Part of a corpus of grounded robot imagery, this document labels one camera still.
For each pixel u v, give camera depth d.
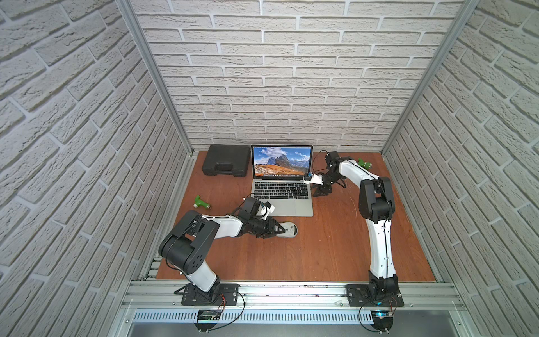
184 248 0.46
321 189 0.92
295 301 0.74
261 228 0.79
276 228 0.85
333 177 0.90
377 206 0.62
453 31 0.74
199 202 0.97
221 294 0.73
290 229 0.87
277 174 1.05
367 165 1.10
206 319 0.71
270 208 0.87
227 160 1.07
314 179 0.93
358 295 0.73
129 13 0.70
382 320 0.70
